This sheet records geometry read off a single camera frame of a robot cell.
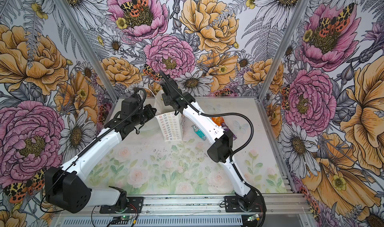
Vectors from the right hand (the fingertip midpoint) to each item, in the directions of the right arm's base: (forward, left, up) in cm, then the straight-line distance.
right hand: (171, 97), depth 86 cm
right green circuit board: (-54, -40, -27) cm, 72 cm away
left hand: (-9, +8, -3) cm, 12 cm away
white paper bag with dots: (-11, 0, -9) cm, 15 cm away
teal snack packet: (-8, -15, -24) cm, 30 cm away
